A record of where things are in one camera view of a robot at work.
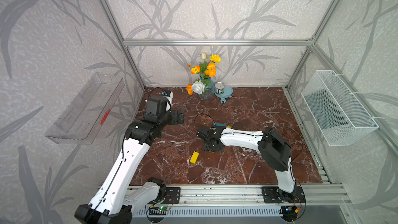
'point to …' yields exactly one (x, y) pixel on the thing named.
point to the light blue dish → (228, 93)
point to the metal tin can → (219, 87)
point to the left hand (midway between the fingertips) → (175, 110)
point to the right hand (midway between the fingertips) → (207, 147)
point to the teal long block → (219, 124)
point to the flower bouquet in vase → (203, 86)
